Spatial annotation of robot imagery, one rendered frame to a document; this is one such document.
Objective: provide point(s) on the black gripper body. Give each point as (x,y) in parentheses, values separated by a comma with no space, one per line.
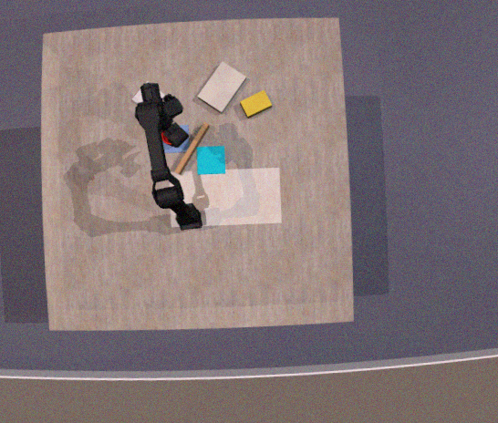
(178,135)

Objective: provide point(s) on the dark brown rectangular bar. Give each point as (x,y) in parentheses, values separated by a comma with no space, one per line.
(192,148)

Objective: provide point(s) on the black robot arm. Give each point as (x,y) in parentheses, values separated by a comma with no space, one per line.
(151,116)

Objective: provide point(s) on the yellow rectangular block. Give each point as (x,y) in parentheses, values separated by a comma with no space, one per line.
(256,104)

